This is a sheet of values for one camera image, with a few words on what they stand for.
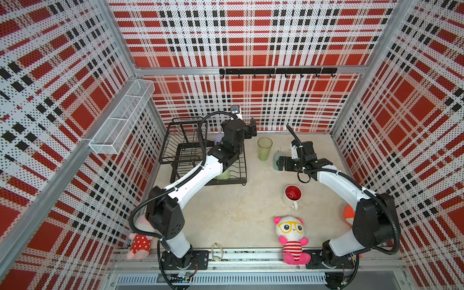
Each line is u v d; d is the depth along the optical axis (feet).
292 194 2.97
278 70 2.90
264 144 3.23
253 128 2.31
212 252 2.49
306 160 2.22
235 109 2.10
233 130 1.81
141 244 2.40
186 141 3.46
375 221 1.44
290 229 2.45
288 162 2.59
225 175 3.17
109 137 2.28
